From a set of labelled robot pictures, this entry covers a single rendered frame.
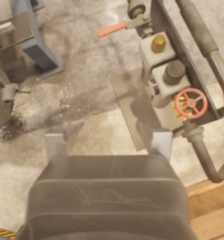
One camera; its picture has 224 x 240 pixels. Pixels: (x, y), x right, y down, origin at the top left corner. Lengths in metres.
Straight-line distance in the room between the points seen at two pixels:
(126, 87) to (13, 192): 0.84
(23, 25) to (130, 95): 0.61
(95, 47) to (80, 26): 0.18
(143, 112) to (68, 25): 0.71
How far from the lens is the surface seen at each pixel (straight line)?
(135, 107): 0.92
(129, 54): 1.05
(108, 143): 0.92
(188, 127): 0.49
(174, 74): 0.45
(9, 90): 0.59
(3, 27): 0.54
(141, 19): 0.56
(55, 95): 1.05
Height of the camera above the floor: 0.91
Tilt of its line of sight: 78 degrees down
